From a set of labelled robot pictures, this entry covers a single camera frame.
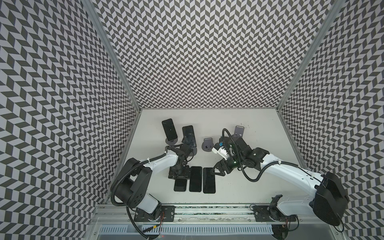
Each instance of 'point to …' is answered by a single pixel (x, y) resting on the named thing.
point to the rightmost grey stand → (239, 130)
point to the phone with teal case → (209, 181)
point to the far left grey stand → (172, 142)
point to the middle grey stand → (207, 145)
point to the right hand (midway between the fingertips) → (215, 175)
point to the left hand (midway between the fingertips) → (182, 178)
